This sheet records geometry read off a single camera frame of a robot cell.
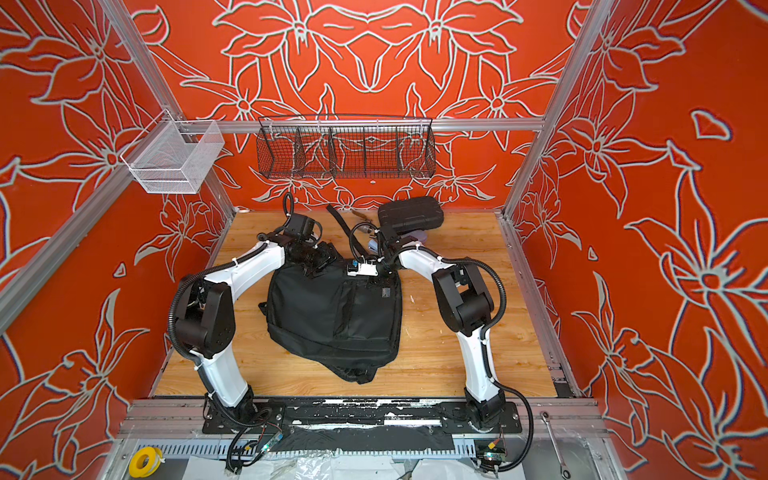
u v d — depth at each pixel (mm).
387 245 798
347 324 840
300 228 747
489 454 686
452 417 726
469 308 544
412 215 1111
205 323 488
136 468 657
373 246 1064
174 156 924
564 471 659
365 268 836
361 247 1043
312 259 799
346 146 980
